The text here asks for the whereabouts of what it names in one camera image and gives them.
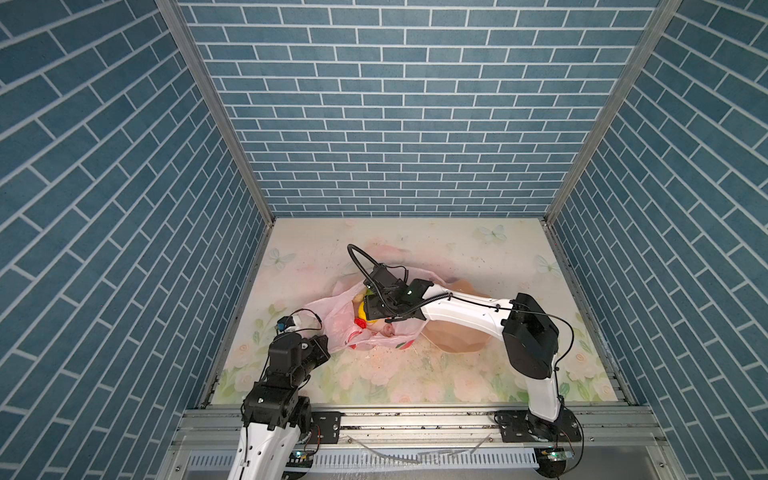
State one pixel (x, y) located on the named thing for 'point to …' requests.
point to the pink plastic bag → (340, 331)
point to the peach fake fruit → (388, 330)
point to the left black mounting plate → (325, 426)
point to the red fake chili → (360, 322)
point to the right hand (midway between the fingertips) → (366, 305)
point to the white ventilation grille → (375, 459)
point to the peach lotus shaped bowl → (455, 336)
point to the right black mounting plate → (517, 426)
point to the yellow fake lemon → (362, 313)
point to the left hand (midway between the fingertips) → (329, 337)
